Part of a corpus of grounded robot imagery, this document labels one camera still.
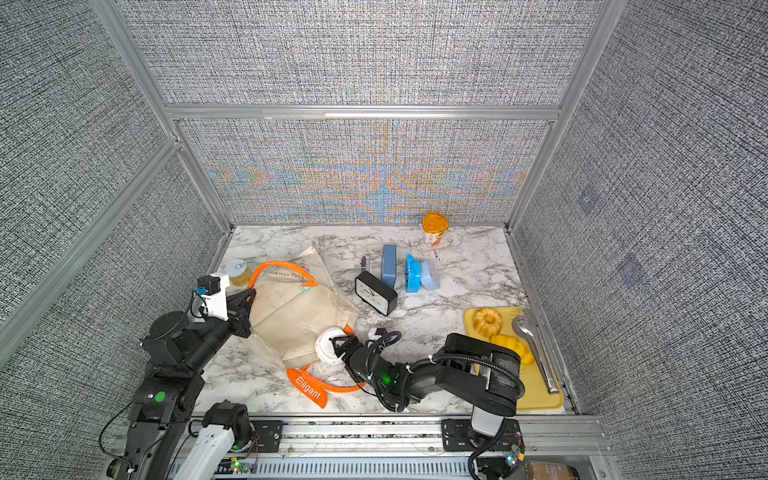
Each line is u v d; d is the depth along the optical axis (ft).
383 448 2.40
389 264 3.13
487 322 2.95
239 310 1.92
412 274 3.03
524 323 3.11
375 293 2.97
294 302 3.20
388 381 2.17
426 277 3.11
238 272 3.29
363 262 3.39
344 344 2.48
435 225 3.59
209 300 1.79
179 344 1.58
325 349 2.69
